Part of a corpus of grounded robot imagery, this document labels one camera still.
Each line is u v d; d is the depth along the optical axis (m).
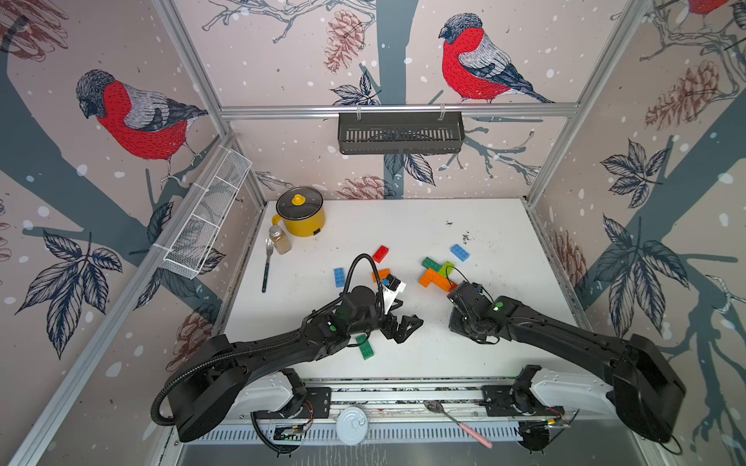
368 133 1.07
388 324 0.68
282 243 1.01
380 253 1.04
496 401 0.73
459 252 1.03
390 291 0.69
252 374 0.44
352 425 0.66
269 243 1.04
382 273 0.98
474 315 0.64
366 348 0.82
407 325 0.67
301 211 1.05
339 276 0.98
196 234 0.86
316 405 0.74
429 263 0.98
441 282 0.94
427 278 0.96
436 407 0.74
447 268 0.99
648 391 0.40
